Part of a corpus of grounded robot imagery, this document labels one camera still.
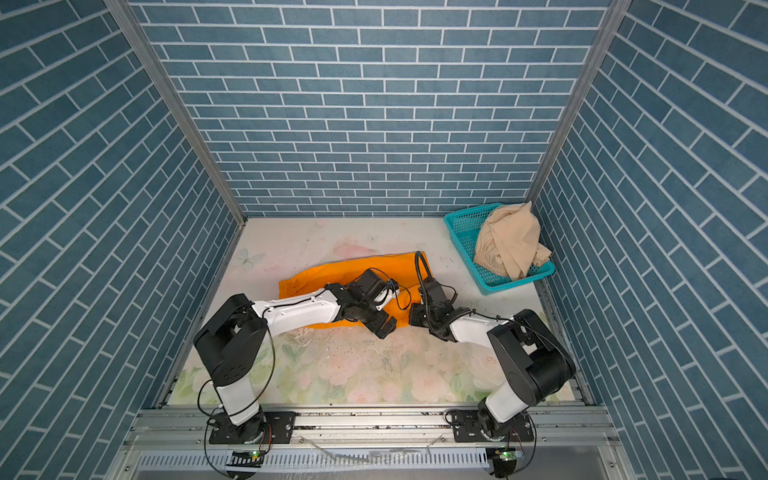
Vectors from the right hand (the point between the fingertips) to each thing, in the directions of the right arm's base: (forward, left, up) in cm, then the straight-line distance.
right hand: (408, 310), depth 94 cm
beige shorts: (+23, -32, +10) cm, 41 cm away
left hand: (-5, +7, +2) cm, 8 cm away
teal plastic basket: (+36, -20, +2) cm, 42 cm away
